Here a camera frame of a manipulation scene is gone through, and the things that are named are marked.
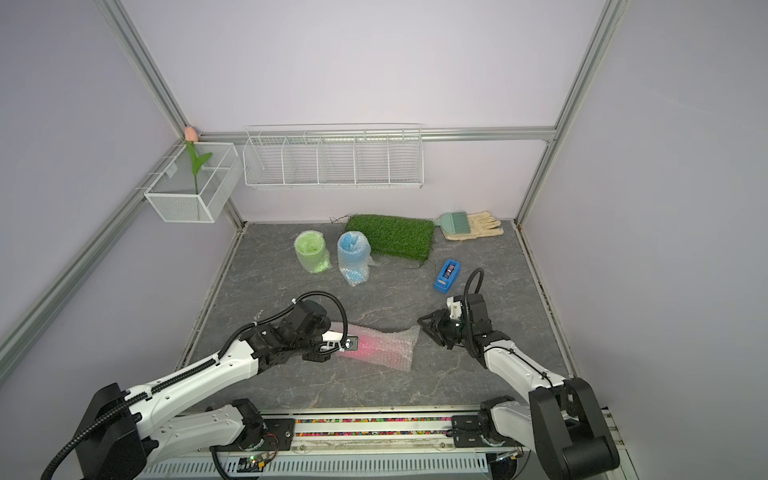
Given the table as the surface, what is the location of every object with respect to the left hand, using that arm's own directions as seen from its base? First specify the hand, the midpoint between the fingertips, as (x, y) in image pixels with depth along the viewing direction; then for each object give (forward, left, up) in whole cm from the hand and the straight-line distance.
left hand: (332, 332), depth 81 cm
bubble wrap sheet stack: (-4, -20, 0) cm, 20 cm away
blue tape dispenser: (+20, -37, -7) cm, 42 cm away
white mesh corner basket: (+40, +40, +22) cm, 60 cm away
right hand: (+2, -24, -2) cm, 25 cm away
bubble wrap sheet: (+25, +7, +4) cm, 27 cm away
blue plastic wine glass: (+22, -6, +5) cm, 24 cm away
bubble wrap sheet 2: (+24, -6, 0) cm, 25 cm away
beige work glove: (+46, -48, -10) cm, 67 cm away
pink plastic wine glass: (-6, -11, +1) cm, 12 cm away
